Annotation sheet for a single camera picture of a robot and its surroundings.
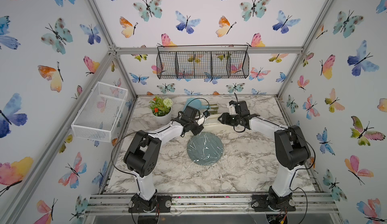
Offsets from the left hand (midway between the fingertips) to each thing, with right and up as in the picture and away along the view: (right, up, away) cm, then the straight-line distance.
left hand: (200, 123), depth 94 cm
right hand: (+14, +3, +1) cm, 15 cm away
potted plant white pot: (-24, +8, -2) cm, 25 cm away
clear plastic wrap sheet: (+3, -15, -4) cm, 16 cm away
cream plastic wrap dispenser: (+8, +1, 0) cm, 8 cm away
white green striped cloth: (+10, +8, +16) cm, 21 cm away
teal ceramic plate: (+3, -15, -4) cm, 16 cm away
